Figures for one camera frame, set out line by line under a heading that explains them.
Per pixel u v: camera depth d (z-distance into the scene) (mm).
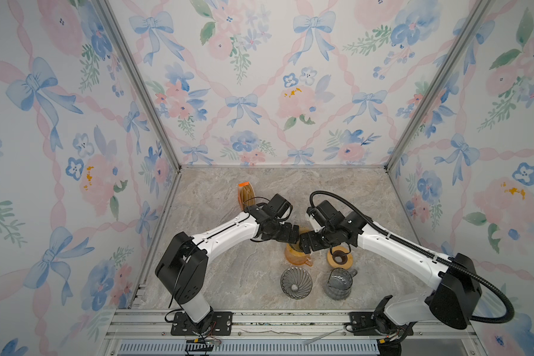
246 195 996
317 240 713
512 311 379
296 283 811
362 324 732
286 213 702
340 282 836
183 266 470
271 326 748
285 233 744
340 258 883
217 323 736
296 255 799
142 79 869
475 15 701
